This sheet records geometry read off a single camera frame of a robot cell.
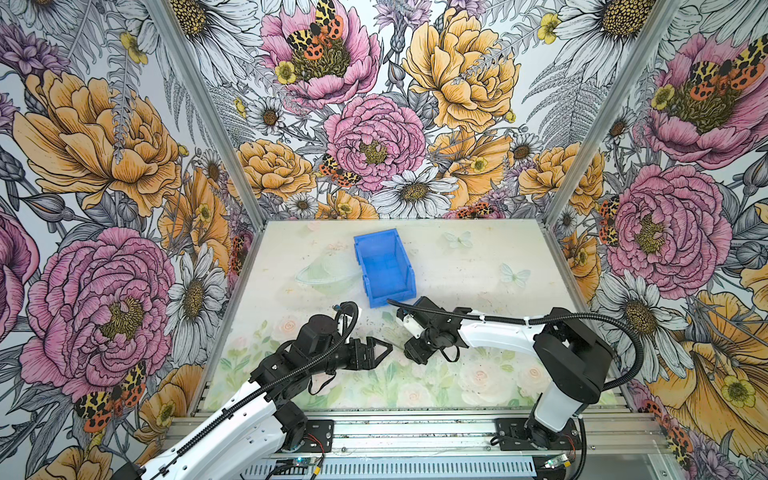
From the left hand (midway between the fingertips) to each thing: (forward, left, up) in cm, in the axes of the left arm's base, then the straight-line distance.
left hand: (377, 357), depth 73 cm
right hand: (+5, -11, -13) cm, 18 cm away
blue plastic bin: (+35, -3, -14) cm, 38 cm away
